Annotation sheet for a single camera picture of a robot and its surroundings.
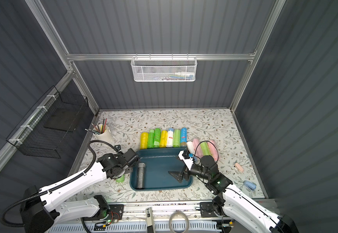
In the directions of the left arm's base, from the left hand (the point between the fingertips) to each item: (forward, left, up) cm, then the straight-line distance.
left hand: (125, 168), depth 78 cm
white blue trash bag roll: (+25, -24, -7) cm, 35 cm away
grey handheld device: (-23, -15, -7) cm, 28 cm away
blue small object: (-7, -70, -9) cm, 71 cm away
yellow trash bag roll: (+25, -20, -7) cm, 33 cm away
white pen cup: (+26, +21, -2) cm, 34 cm away
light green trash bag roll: (+24, -29, -7) cm, 38 cm away
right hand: (-1, -27, +7) cm, 28 cm away
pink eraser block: (+3, -66, -8) cm, 66 cm away
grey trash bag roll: (0, -7, -9) cm, 11 cm away
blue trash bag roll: (+25, -34, -7) cm, 43 cm away
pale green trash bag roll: (+16, -48, -8) cm, 51 cm away
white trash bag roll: (+17, -38, -7) cm, 42 cm away
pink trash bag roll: (+14, -52, -6) cm, 54 cm away
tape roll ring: (-19, -27, -15) cm, 36 cm away
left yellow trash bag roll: (+24, -7, -7) cm, 26 cm away
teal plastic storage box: (+10, -16, -15) cm, 24 cm away
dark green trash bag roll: (+24, -15, -7) cm, 30 cm away
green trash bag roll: (-3, +4, -9) cm, 11 cm away
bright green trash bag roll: (+23, -11, -8) cm, 26 cm away
